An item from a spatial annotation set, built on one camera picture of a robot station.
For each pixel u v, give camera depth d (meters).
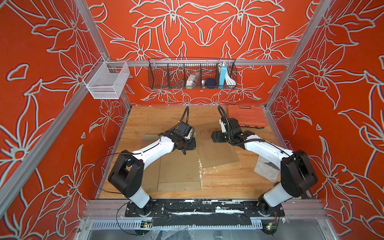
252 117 1.04
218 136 0.79
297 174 0.44
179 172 0.87
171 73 1.01
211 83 0.97
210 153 0.93
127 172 0.45
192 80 0.92
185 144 0.73
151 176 0.83
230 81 0.91
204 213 0.73
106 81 0.92
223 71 0.86
